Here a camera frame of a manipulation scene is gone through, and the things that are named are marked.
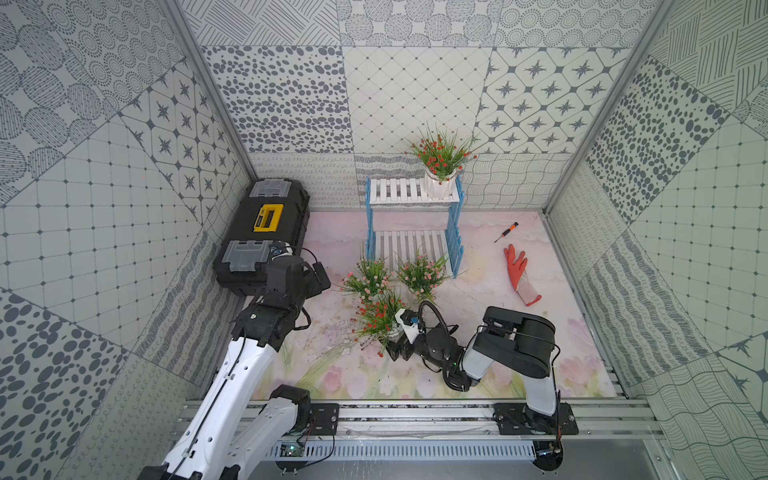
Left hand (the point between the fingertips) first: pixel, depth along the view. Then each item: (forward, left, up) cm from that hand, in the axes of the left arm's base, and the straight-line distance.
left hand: (314, 270), depth 74 cm
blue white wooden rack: (+26, -19, -22) cm, 39 cm away
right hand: (-5, -19, -22) cm, 29 cm away
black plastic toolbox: (+28, +21, -6) cm, 36 cm away
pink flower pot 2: (+6, -28, -11) cm, 31 cm away
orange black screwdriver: (+39, -66, -25) cm, 81 cm away
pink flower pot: (+3, -14, -9) cm, 17 cm away
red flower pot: (-9, -15, -11) cm, 21 cm away
